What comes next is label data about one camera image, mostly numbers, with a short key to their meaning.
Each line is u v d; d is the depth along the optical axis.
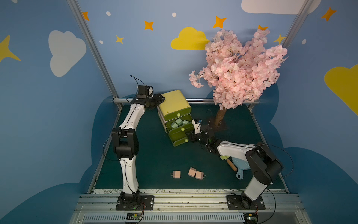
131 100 0.72
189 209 0.74
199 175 0.82
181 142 0.95
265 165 0.47
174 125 0.96
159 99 0.87
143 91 0.76
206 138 0.72
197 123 0.80
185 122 0.96
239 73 0.65
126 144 0.56
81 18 0.72
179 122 0.98
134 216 0.72
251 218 0.73
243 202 0.66
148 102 0.76
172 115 0.90
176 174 0.83
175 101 0.97
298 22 0.75
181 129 0.94
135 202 0.67
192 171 0.84
